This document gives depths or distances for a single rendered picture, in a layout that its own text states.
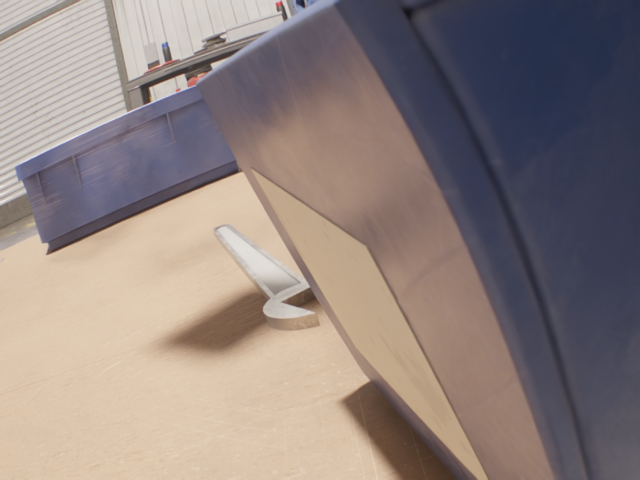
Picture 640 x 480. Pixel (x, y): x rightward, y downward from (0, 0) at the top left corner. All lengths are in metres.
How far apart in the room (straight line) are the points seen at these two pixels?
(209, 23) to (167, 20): 0.57
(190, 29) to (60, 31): 1.88
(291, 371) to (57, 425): 0.11
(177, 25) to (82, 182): 7.17
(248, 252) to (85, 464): 0.23
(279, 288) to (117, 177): 0.45
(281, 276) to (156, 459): 0.16
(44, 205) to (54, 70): 7.42
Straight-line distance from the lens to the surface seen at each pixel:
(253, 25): 4.54
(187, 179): 0.76
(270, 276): 0.35
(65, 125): 8.09
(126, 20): 8.03
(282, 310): 0.30
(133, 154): 0.75
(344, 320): 0.16
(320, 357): 0.26
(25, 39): 8.39
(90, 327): 0.40
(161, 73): 4.48
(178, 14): 7.91
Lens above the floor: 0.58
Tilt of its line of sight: 15 degrees down
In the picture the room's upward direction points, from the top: 17 degrees counter-clockwise
